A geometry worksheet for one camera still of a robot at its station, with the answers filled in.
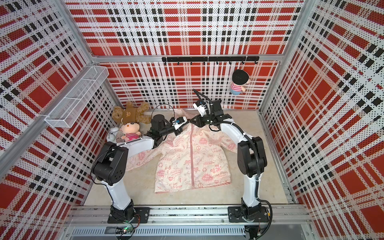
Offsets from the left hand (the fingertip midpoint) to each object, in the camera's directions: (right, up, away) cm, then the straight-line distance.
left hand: (189, 119), depth 89 cm
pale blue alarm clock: (-49, -10, +2) cm, 50 cm away
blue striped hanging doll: (+32, +27, +4) cm, 42 cm away
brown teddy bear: (-44, +5, +18) cm, 48 cm away
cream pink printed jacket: (+4, -25, +5) cm, 25 cm away
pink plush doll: (-41, -7, +12) cm, 44 cm away
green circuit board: (-29, -53, -20) cm, 64 cm away
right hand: (+3, 0, -1) cm, 3 cm away
